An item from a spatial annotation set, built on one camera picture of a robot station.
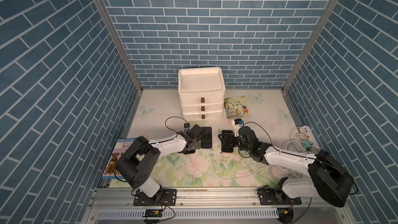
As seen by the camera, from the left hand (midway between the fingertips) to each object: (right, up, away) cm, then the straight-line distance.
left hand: (194, 145), depth 92 cm
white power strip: (+69, +3, +2) cm, 69 cm away
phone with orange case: (-3, -3, -5) cm, 6 cm away
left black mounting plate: (-13, -19, -19) cm, 30 cm away
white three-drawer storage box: (+4, +31, -7) cm, 32 cm away
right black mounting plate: (+37, -18, -21) cm, 46 cm away
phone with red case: (+17, +8, -16) cm, 25 cm away
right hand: (+17, +7, -6) cm, 19 cm away
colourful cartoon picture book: (+28, +22, +17) cm, 40 cm away
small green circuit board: (-18, -26, -20) cm, 38 cm away
